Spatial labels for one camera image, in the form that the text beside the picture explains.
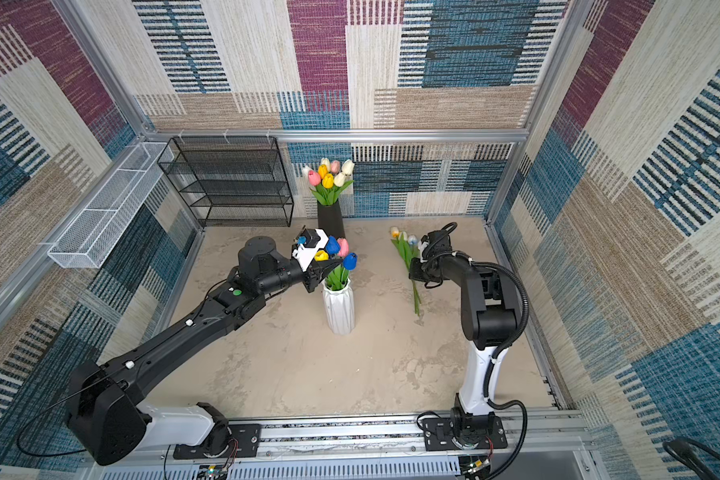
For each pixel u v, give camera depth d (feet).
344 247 2.38
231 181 3.64
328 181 2.92
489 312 1.78
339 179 2.93
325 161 3.02
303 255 2.03
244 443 2.39
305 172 2.93
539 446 2.39
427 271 2.58
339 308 2.54
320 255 2.16
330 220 3.41
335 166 3.09
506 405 2.15
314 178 2.90
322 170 2.95
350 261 2.30
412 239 3.63
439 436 2.39
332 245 2.22
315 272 2.12
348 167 2.94
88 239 2.32
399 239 3.66
